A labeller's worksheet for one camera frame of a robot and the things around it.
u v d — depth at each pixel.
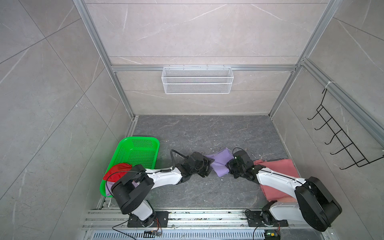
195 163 0.66
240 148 0.80
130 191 0.44
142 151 1.04
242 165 0.68
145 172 0.49
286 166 0.87
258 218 0.73
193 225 0.73
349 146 0.63
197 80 1.01
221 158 0.90
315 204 0.41
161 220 0.73
